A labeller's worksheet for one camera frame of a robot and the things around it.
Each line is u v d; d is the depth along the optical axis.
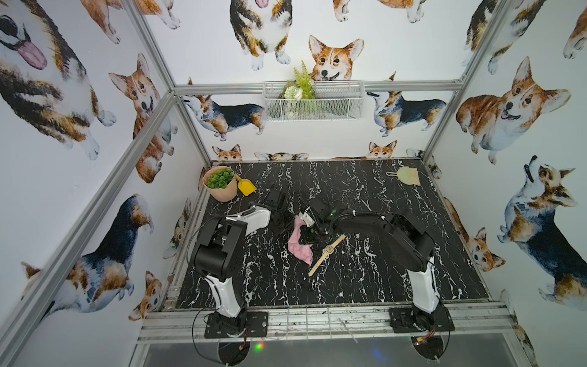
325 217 0.73
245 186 1.10
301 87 0.82
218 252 0.50
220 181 0.95
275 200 0.79
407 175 1.14
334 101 0.92
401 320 0.73
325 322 0.75
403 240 0.52
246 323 0.73
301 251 0.87
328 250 0.90
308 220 0.82
